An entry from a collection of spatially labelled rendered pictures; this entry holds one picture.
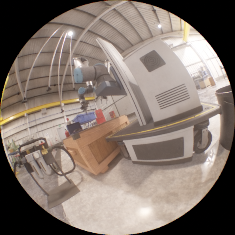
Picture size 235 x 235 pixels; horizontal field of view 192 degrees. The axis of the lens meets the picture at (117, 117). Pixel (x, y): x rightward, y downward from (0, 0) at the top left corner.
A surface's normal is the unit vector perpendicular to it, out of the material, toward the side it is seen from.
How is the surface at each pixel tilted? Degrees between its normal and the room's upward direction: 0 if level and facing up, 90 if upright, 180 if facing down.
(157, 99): 90
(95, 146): 90
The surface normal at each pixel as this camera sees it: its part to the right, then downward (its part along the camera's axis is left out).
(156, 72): -0.61, 0.25
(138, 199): -0.38, -0.92
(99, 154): 0.76, -0.32
